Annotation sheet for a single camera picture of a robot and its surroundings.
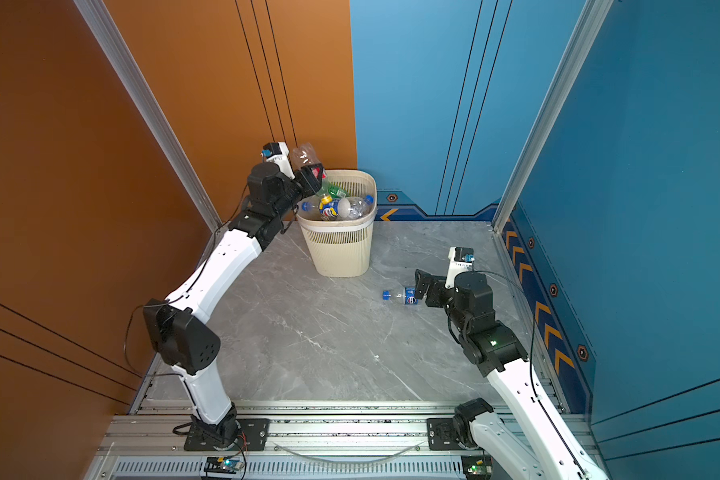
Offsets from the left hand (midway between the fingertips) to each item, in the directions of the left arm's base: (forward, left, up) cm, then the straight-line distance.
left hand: (318, 163), depth 76 cm
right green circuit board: (-60, -40, -44) cm, 84 cm away
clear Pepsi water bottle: (-16, -26, -37) cm, 48 cm away
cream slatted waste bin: (-7, -5, -26) cm, 28 cm away
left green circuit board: (-60, +20, -44) cm, 77 cm away
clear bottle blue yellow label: (-3, 0, -13) cm, 13 cm away
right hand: (-23, -29, -15) cm, 40 cm away
